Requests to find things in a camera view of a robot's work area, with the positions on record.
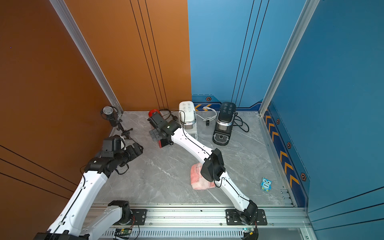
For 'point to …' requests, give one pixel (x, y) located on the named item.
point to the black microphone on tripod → (110, 113)
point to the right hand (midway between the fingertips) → (162, 130)
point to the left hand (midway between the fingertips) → (138, 149)
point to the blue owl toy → (266, 185)
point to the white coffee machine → (187, 115)
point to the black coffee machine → (225, 119)
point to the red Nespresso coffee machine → (152, 112)
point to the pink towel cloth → (198, 181)
